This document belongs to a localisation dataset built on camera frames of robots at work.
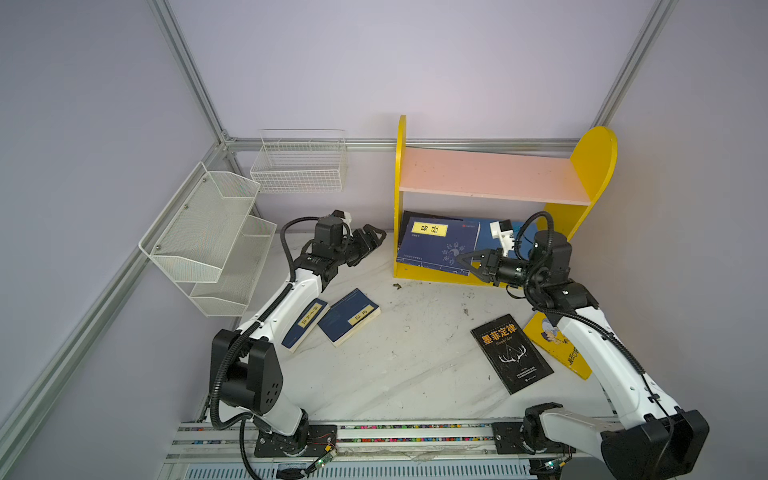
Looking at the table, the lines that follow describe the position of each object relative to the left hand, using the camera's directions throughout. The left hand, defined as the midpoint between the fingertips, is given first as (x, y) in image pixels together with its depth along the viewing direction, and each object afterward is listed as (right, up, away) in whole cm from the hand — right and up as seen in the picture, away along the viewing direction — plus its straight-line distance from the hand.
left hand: (379, 240), depth 82 cm
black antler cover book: (+39, -34, +4) cm, 52 cm away
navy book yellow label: (+15, -1, -9) cm, 17 cm away
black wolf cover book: (+8, +10, +20) cm, 23 cm away
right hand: (+18, -6, -14) cm, 24 cm away
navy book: (-24, -26, +11) cm, 37 cm away
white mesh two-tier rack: (-45, -2, -5) cm, 45 cm away
